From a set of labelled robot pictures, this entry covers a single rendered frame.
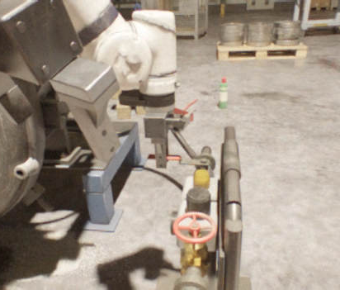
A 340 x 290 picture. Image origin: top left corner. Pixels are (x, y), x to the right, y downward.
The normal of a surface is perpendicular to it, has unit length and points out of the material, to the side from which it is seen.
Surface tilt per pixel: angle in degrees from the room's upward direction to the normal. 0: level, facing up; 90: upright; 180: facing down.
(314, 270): 0
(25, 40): 97
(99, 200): 90
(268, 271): 0
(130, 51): 91
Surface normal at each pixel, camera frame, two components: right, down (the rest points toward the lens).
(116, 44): 0.40, 0.35
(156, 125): -0.15, 0.44
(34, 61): 0.85, 0.30
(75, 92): -0.51, 0.71
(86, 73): -0.16, -0.64
